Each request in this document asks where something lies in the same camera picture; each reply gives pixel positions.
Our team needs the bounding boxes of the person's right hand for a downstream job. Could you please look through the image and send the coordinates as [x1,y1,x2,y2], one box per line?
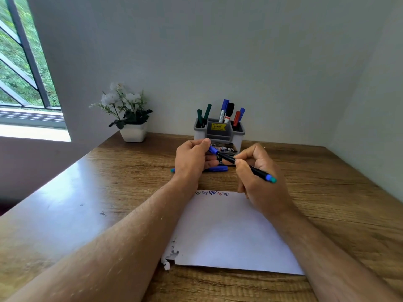
[233,143,296,220]

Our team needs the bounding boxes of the person's left hand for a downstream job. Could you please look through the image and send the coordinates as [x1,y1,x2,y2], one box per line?
[173,137,221,192]

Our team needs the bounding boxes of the white paper sheet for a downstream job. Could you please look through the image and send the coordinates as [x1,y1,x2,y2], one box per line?
[161,190,304,276]

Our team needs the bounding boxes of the blue capped white label marker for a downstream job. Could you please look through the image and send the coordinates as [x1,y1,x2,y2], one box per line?
[219,99,230,123]

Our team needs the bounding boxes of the white barrel black cap marker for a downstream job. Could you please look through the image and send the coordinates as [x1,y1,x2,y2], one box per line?
[224,102,236,124]

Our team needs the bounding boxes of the person's left forearm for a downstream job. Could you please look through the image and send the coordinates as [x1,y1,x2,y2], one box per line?
[6,177,197,302]

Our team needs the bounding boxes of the person's right forearm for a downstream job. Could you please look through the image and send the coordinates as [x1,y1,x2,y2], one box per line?
[269,209,403,302]

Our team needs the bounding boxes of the grey white desk organizer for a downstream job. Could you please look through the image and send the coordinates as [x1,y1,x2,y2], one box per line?
[193,117,246,154]

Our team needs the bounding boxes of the white square flower pot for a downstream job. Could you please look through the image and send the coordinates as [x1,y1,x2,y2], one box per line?
[119,122,148,143]

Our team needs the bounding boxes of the artificial white flower plant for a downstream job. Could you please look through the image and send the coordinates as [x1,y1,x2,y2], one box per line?
[89,82,153,129]

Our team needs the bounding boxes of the window with dark bars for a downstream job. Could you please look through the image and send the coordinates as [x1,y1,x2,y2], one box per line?
[0,0,67,129]

